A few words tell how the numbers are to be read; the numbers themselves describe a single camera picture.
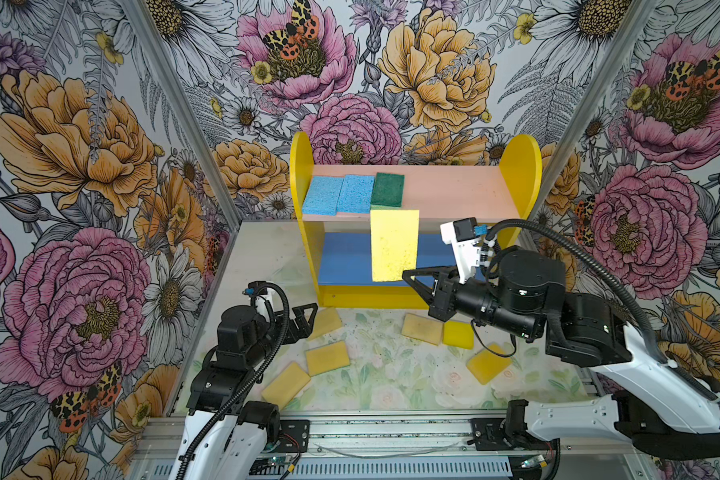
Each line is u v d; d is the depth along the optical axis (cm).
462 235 45
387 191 70
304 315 63
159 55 78
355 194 70
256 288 63
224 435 47
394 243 48
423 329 90
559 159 102
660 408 39
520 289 34
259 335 58
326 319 94
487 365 88
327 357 87
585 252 93
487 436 74
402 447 74
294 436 74
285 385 81
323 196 69
